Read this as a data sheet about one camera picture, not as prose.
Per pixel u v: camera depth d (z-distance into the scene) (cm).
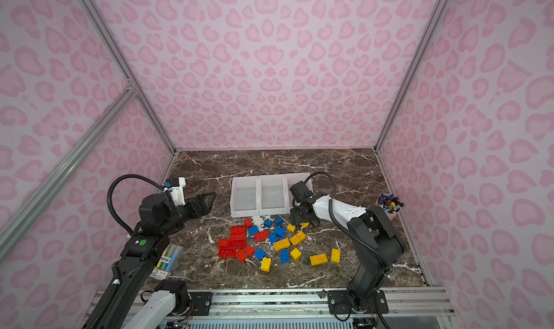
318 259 82
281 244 86
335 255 82
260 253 84
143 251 51
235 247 86
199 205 66
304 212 66
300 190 74
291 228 90
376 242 46
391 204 83
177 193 66
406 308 73
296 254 82
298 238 88
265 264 80
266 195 102
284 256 82
